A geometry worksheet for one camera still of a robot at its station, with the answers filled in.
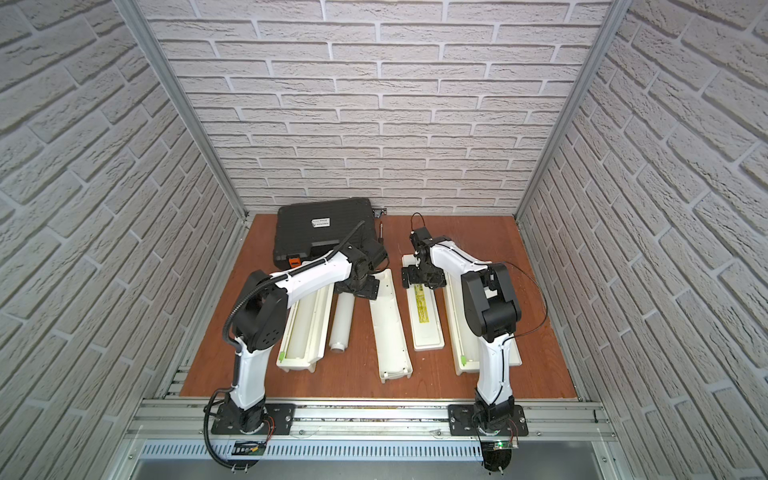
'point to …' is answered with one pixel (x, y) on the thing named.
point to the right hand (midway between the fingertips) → (422, 283)
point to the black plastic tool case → (305, 231)
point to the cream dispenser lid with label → (425, 314)
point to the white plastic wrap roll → (342, 321)
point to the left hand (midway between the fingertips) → (365, 289)
